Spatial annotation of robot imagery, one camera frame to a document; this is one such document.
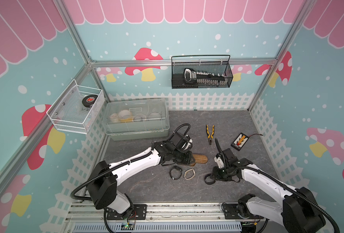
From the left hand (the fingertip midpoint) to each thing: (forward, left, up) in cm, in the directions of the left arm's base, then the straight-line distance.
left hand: (192, 163), depth 77 cm
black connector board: (+22, -36, -12) cm, 44 cm away
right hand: (-3, -13, -12) cm, 17 cm away
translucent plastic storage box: (+29, +36, +1) cm, 47 cm away
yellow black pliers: (+26, -15, -13) cm, 33 cm away
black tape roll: (+27, +57, +19) cm, 66 cm away
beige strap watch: (-3, +4, -13) cm, 14 cm away
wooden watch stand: (+6, -5, -6) cm, 10 cm away
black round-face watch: (+2, +9, -10) cm, 14 cm away
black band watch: (-6, -11, -14) cm, 19 cm away
